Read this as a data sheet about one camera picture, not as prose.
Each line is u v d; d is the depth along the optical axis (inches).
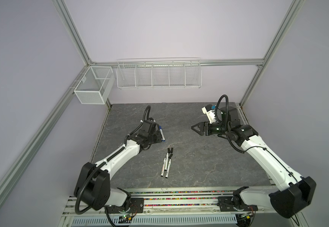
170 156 36.0
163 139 39.0
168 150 37.0
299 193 14.9
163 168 34.1
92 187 16.3
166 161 34.9
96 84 40.2
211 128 25.3
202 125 25.3
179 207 29.1
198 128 26.3
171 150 36.9
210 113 26.3
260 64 37.6
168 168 33.9
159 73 38.6
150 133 26.3
